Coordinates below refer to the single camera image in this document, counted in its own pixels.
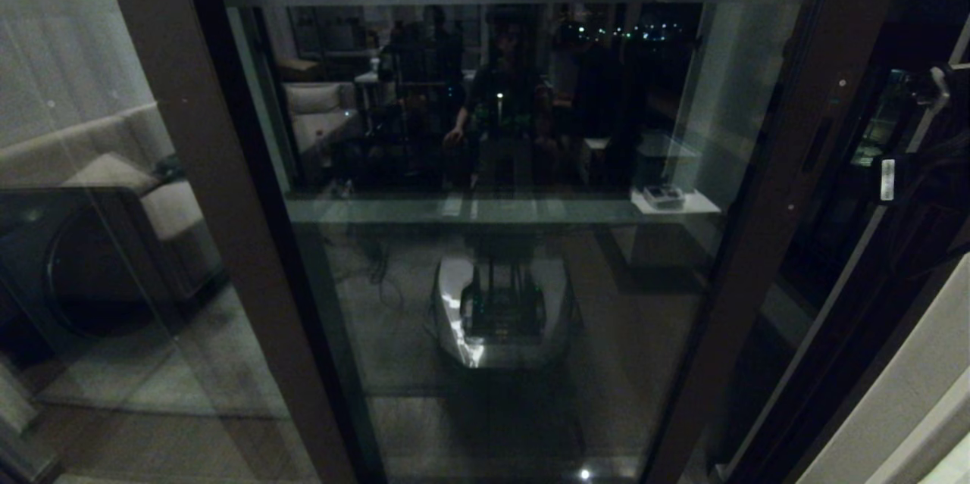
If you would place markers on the grey rug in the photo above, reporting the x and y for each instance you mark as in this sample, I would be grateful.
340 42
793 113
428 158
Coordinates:
174 370

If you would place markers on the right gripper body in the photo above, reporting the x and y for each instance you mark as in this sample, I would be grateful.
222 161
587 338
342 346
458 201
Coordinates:
932 166

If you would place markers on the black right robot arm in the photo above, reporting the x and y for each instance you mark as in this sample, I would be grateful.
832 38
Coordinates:
940 242

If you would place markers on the white sofa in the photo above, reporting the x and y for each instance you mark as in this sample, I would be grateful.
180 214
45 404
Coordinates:
114 173

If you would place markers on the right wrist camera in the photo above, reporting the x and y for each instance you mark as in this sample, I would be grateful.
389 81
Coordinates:
940 86

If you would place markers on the brown framed sliding glass door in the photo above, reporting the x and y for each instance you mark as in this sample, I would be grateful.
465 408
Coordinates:
758 242

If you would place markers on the dark grey box furniture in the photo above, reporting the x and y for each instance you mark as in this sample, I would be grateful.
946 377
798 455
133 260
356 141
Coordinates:
76 257

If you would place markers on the brown framed fixed glass panel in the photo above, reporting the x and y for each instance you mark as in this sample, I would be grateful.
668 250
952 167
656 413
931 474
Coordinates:
250 242

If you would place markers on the brown stone balcony sill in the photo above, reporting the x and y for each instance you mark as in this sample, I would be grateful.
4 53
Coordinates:
530 196

